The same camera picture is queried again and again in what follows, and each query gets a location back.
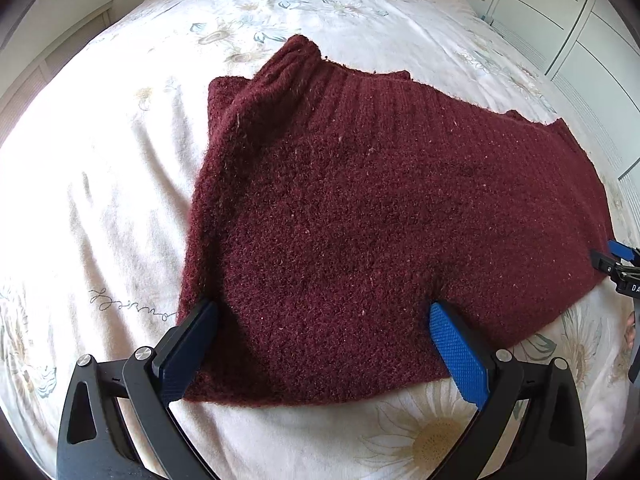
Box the dark red knitted sweater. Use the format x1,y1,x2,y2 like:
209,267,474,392
179,36,613,405

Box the person's hand at edge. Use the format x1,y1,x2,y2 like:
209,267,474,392
624,312,636,356

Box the white wardrobe with doors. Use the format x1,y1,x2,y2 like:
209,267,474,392
468,0,639,212

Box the radiator cover panel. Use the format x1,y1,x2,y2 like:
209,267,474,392
1,0,114,143

